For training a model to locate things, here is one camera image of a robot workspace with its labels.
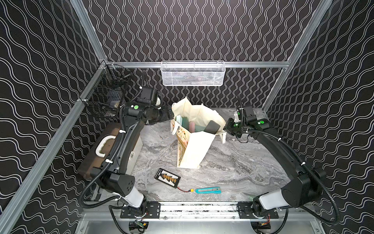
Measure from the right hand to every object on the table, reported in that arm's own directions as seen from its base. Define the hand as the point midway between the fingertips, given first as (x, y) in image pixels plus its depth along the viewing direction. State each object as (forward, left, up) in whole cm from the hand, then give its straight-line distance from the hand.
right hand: (222, 127), depth 81 cm
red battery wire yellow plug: (-27, +17, -23) cm, 39 cm away
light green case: (+9, +25, -3) cm, 27 cm away
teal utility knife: (-27, +8, -23) cm, 36 cm away
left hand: (0, +30, +11) cm, 32 cm away
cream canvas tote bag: (-13, +17, -1) cm, 21 cm away
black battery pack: (-21, +31, -20) cm, 43 cm away
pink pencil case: (+8, +17, -10) cm, 21 cm away
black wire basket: (+24, +73, +5) cm, 77 cm away
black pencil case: (+3, +5, -5) cm, 8 cm away
